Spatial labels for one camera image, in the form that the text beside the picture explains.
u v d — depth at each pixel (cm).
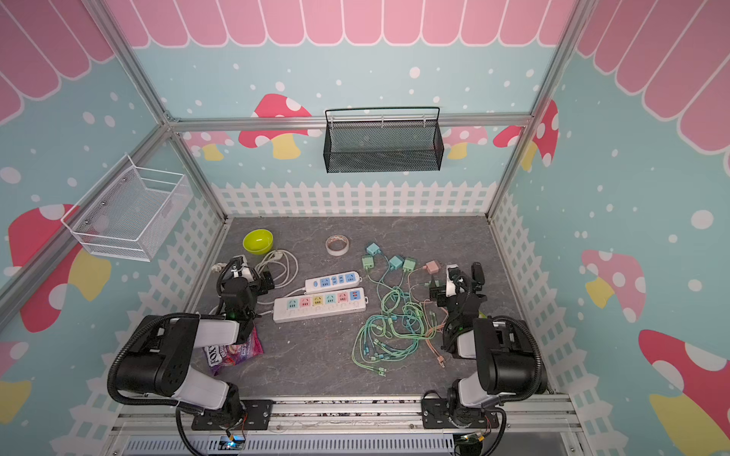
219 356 81
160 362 45
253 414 75
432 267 103
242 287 73
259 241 109
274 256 106
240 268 77
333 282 97
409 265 103
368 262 103
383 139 93
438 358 83
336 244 111
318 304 92
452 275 76
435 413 74
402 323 90
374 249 107
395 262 103
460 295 77
